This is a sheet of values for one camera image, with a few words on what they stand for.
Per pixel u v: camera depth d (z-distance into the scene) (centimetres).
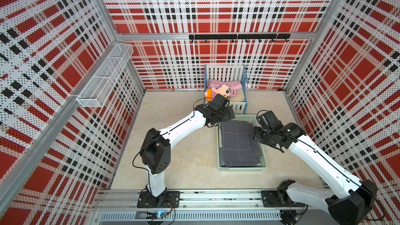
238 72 112
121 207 73
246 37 89
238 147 84
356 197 37
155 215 69
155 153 47
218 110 65
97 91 71
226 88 99
